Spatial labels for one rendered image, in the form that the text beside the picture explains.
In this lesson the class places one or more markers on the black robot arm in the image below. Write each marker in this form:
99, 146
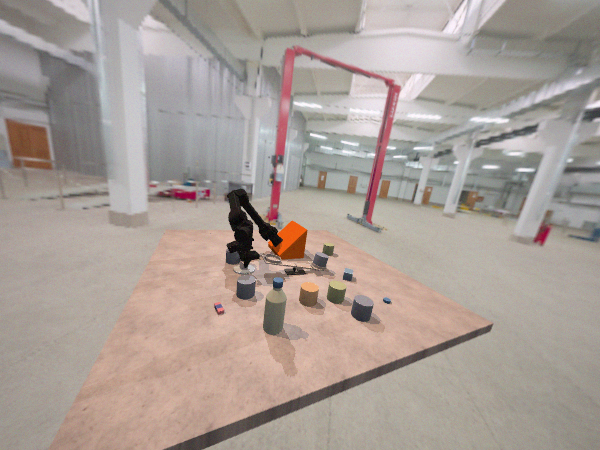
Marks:
242, 226

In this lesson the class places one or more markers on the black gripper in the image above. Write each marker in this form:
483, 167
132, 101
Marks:
247, 255

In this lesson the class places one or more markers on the olive-yellow cylinder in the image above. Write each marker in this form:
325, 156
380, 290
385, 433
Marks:
336, 292
328, 249

